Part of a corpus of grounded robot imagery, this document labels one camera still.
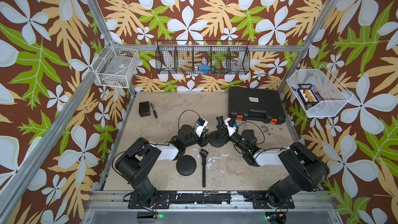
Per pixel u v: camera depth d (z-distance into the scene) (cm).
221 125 82
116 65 86
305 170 44
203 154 87
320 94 82
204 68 96
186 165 84
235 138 77
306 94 84
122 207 74
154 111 108
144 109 106
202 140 77
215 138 93
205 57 99
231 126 72
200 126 76
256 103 105
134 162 46
